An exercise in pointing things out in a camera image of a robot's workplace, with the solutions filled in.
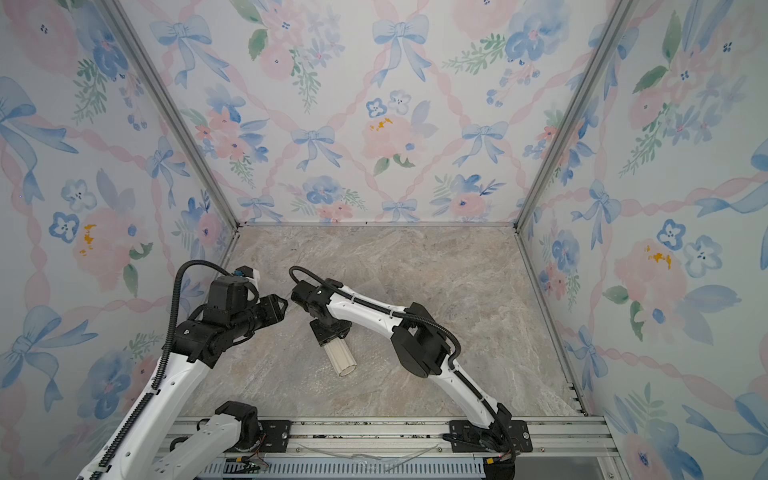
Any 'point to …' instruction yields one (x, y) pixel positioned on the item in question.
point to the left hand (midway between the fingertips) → (283, 302)
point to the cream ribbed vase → (341, 356)
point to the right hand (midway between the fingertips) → (332, 334)
